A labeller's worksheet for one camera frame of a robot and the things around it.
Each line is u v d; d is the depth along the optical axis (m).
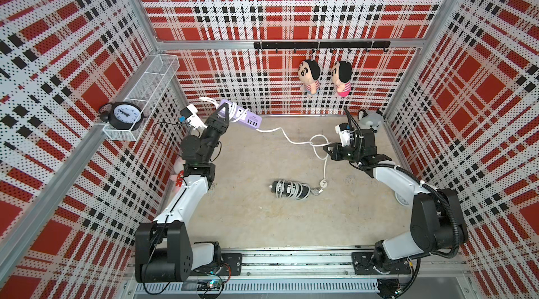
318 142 0.89
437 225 0.44
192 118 0.65
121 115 0.63
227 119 0.68
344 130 0.78
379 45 0.91
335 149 0.77
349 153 0.76
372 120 0.94
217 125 0.64
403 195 0.53
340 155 0.78
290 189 0.86
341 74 0.94
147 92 0.81
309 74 0.91
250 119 0.73
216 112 0.69
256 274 0.73
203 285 0.72
